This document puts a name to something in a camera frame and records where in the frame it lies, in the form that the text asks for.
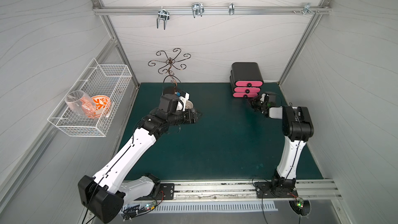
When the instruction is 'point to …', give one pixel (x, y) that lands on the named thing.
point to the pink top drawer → (249, 83)
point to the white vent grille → (169, 206)
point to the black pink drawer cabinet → (245, 80)
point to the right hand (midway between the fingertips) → (247, 96)
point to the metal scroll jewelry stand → (170, 83)
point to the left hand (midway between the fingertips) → (197, 114)
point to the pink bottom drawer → (245, 94)
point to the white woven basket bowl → (188, 104)
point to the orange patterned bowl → (103, 104)
